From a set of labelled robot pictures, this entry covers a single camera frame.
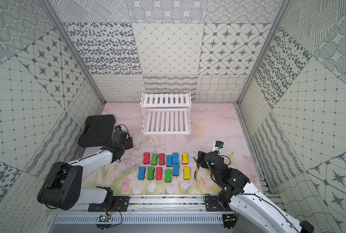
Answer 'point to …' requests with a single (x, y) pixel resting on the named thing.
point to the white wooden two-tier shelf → (165, 113)
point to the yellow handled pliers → (197, 169)
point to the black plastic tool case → (98, 131)
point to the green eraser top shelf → (154, 159)
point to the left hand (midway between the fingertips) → (121, 139)
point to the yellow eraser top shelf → (185, 159)
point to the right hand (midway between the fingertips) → (206, 155)
